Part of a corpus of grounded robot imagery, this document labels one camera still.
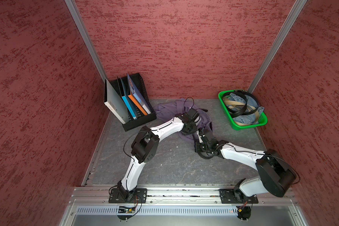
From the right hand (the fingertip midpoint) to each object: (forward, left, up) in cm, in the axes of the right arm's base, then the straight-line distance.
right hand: (194, 148), depth 90 cm
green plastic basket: (+19, -51, +5) cm, 54 cm away
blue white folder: (+41, +42, +16) cm, 61 cm away
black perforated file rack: (+23, +37, +2) cm, 44 cm away
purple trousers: (+31, +18, +3) cm, 36 cm away
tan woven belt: (+40, -31, +2) cm, 50 cm away
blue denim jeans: (+20, -44, +5) cm, 49 cm away
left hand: (+9, +1, +4) cm, 10 cm away
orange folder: (+22, +39, +27) cm, 52 cm away
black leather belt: (+29, -11, +4) cm, 32 cm away
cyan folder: (+21, +41, +26) cm, 53 cm away
